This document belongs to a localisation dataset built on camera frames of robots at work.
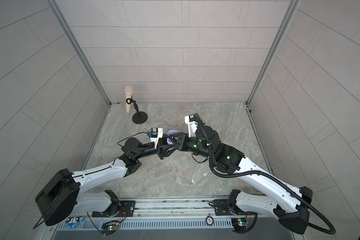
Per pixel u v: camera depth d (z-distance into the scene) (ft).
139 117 3.48
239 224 2.23
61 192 1.32
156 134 1.84
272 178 1.34
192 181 2.61
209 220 2.27
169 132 2.03
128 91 2.86
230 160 1.46
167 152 2.01
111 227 2.15
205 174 2.70
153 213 2.32
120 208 2.29
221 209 2.33
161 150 1.96
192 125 1.83
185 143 1.74
